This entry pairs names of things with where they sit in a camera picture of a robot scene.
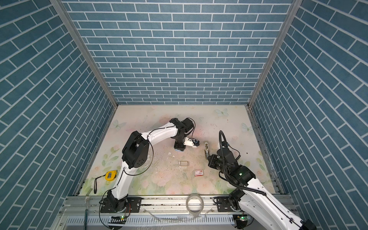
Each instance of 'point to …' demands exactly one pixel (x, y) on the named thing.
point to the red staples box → (198, 172)
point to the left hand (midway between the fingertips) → (182, 146)
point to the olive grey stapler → (206, 149)
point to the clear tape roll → (197, 213)
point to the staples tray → (183, 163)
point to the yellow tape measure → (110, 175)
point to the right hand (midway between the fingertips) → (206, 156)
